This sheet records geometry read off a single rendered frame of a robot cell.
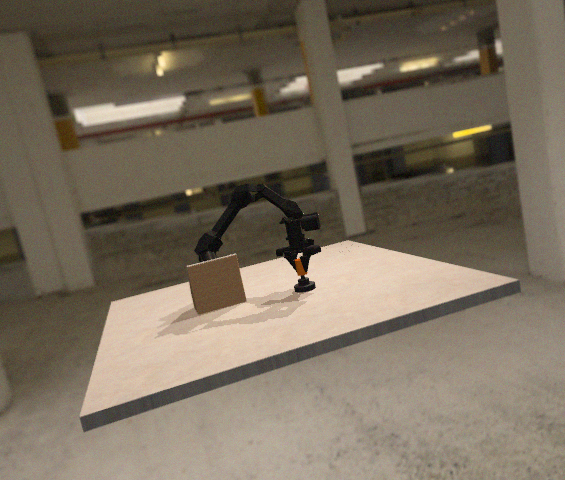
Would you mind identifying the orange knob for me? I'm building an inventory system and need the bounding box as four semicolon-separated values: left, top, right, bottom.
295;258;308;276

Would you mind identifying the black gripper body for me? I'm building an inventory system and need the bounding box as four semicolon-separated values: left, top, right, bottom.
276;232;321;257

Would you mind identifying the dark grey round pedestal with shaft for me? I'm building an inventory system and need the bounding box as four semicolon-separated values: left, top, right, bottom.
294;275;316;293

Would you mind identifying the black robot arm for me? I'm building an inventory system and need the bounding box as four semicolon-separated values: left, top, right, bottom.
194;184;320;262

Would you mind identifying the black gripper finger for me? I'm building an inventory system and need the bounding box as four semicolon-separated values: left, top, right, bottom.
300;255;311;272
284;253;298;272

